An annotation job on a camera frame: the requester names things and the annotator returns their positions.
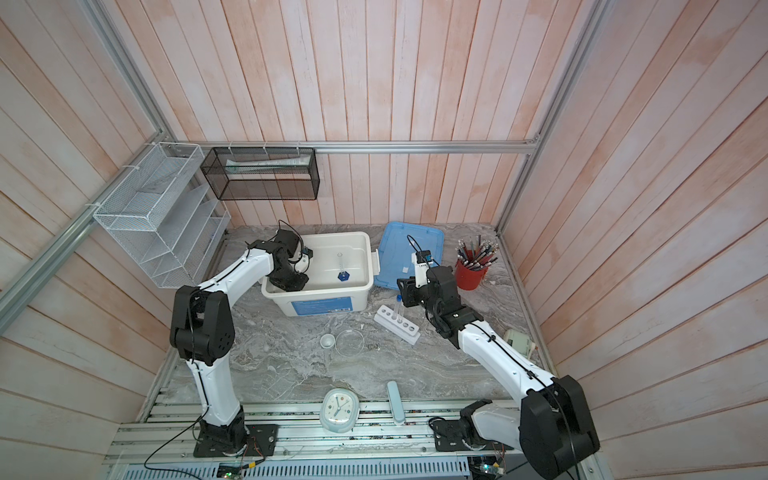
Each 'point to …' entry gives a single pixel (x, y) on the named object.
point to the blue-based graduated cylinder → (343, 275)
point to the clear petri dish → (349, 343)
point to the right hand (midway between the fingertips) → (404, 278)
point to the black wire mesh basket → (262, 173)
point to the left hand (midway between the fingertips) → (296, 291)
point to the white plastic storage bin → (324, 294)
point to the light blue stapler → (397, 410)
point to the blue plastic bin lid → (399, 241)
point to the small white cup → (327, 341)
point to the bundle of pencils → (476, 254)
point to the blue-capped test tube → (398, 306)
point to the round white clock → (339, 410)
